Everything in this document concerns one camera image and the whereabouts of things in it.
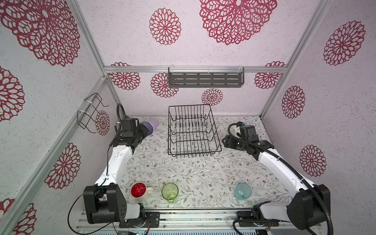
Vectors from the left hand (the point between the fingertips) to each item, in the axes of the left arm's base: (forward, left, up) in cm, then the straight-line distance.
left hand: (147, 131), depth 85 cm
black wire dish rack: (+14, -27, -19) cm, 36 cm away
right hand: (-5, -46, -2) cm, 47 cm away
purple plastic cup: (-3, -4, +8) cm, 9 cm away
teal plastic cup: (-28, -54, -20) cm, 65 cm away
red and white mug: (-28, +4, -18) cm, 34 cm away
